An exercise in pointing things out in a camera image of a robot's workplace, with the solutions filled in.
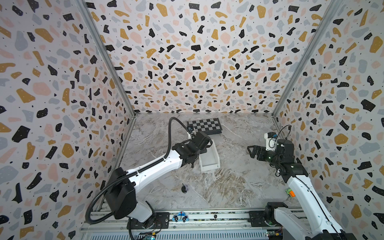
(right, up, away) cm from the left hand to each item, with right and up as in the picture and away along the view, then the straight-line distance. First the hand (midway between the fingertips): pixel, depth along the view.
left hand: (204, 142), depth 80 cm
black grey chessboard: (+4, +9, +30) cm, 31 cm away
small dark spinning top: (-11, -25, 0) cm, 27 cm away
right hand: (+27, -2, -1) cm, 27 cm away
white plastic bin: (+4, -13, +14) cm, 19 cm away
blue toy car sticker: (-12, -36, -7) cm, 39 cm away
